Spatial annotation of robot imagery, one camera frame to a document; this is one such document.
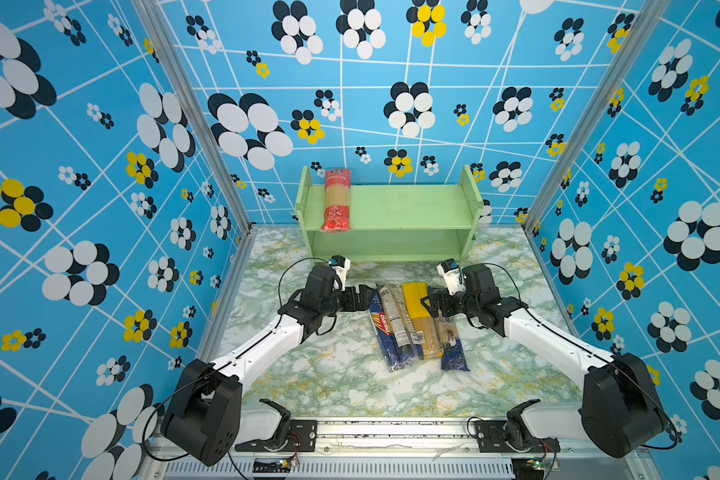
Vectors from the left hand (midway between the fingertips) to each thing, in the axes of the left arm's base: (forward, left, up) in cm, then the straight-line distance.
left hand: (366, 292), depth 83 cm
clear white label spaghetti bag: (-5, -10, -9) cm, 14 cm away
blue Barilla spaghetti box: (-14, -8, -11) cm, 20 cm away
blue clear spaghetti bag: (-14, -25, -12) cm, 31 cm away
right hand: (+1, -21, -4) cm, 21 cm away
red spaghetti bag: (+15, +8, +16) cm, 24 cm away
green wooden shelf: (+15, -7, +12) cm, 21 cm away
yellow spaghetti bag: (+8, -16, -13) cm, 22 cm away
